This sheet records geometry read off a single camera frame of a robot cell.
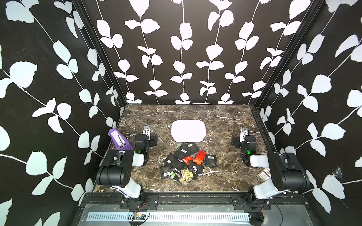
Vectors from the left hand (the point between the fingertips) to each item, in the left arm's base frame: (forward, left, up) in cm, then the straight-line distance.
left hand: (147, 131), depth 95 cm
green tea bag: (-28, -17, -7) cm, 33 cm away
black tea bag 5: (-25, -31, -6) cm, 41 cm away
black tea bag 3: (-19, -17, -7) cm, 26 cm away
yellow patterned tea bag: (-29, -25, -6) cm, 39 cm away
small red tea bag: (-19, -26, -6) cm, 33 cm away
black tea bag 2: (-15, -23, -6) cm, 28 cm away
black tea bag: (-20, -41, -6) cm, 46 cm away
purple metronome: (-9, +15, +3) cm, 18 cm away
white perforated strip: (-48, -16, -7) cm, 51 cm away
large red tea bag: (-18, -34, -5) cm, 39 cm away
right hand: (-4, -63, 0) cm, 64 cm away
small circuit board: (-47, 0, -8) cm, 48 cm away
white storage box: (0, -28, -2) cm, 28 cm away
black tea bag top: (-11, -27, -7) cm, 30 cm away
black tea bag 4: (-24, -11, -7) cm, 27 cm away
